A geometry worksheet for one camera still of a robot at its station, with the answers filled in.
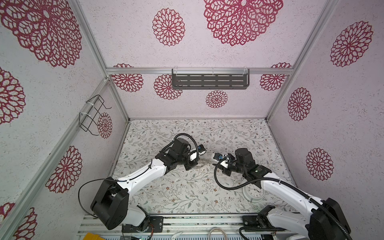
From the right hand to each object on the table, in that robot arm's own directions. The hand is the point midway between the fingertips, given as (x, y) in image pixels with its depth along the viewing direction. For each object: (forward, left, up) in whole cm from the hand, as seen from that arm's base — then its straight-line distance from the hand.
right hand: (215, 157), depth 80 cm
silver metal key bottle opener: (0, +6, -4) cm, 7 cm away
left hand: (0, +10, -3) cm, 11 cm away
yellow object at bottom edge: (-36, +59, -12) cm, 71 cm away
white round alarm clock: (-14, -20, -12) cm, 28 cm away
